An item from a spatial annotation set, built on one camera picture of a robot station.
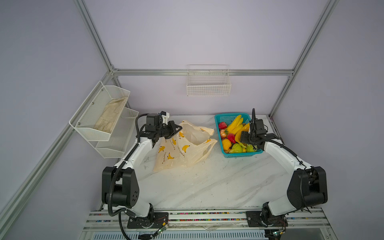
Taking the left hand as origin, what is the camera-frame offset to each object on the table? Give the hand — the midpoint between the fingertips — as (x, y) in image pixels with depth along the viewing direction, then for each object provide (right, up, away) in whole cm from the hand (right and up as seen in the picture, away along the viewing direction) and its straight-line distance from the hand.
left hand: (182, 127), depth 83 cm
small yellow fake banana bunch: (+35, +2, +16) cm, 39 cm away
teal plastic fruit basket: (+30, +7, +18) cm, 36 cm away
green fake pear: (+34, -13, +8) cm, 37 cm away
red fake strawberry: (+27, +2, +22) cm, 35 cm away
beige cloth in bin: (-38, +7, -3) cm, 39 cm away
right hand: (+39, -5, +7) cm, 39 cm away
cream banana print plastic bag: (+4, -9, -1) cm, 10 cm away
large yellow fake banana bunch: (+35, -4, +10) cm, 36 cm away
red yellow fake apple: (+26, -4, +15) cm, 30 cm away
